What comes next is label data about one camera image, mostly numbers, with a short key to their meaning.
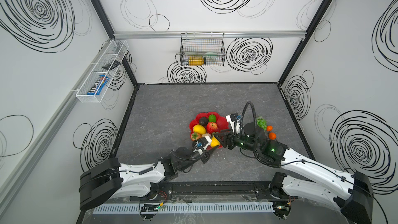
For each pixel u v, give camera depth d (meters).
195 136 0.84
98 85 0.67
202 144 0.60
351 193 0.40
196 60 0.88
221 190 0.76
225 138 0.63
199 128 0.91
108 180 0.43
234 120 0.63
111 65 0.76
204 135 0.87
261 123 0.91
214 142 0.70
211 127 0.89
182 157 0.51
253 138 0.53
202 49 0.99
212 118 0.94
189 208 0.96
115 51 0.91
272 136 0.90
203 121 0.91
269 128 0.93
